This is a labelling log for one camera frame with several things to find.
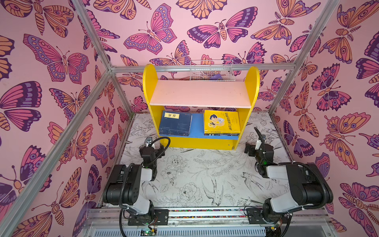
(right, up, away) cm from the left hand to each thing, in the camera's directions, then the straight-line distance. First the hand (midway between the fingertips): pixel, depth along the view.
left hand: (154, 143), depth 94 cm
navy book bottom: (+15, +12, -5) cm, 20 cm away
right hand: (+65, +1, 0) cm, 65 cm away
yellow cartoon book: (+42, +13, -7) cm, 44 cm away
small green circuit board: (+3, -41, -21) cm, 47 cm away
